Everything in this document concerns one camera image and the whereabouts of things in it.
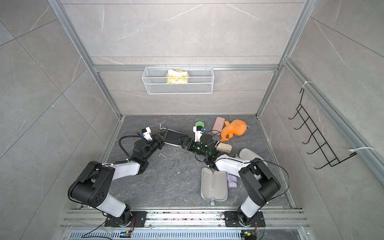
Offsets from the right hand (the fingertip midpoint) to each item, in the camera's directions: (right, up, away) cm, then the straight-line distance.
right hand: (181, 140), depth 82 cm
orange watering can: (+38, +8, +22) cm, 44 cm away
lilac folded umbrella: (+29, -23, +2) cm, 38 cm away
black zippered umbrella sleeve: (-4, +2, -2) cm, 5 cm away
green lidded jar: (+11, +10, +27) cm, 31 cm away
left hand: (-6, +6, 0) cm, 9 cm away
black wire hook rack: (+64, -3, -20) cm, 67 cm away
